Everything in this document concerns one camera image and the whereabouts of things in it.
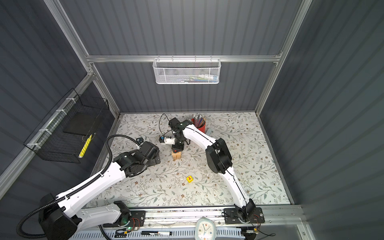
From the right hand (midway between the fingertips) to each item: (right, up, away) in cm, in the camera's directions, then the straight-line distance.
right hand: (177, 148), depth 95 cm
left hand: (-12, -3, -16) cm, 20 cm away
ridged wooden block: (0, -5, -2) cm, 5 cm away
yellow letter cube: (+8, -16, -11) cm, 21 cm away
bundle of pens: (+14, +18, +3) cm, 23 cm away
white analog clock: (+16, -34, -27) cm, 46 cm away
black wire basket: (-52, +11, -23) cm, 58 cm away
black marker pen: (-6, -36, -26) cm, 45 cm away
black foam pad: (-46, +16, -20) cm, 53 cm away
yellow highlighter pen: (-39, +2, -30) cm, 49 cm away
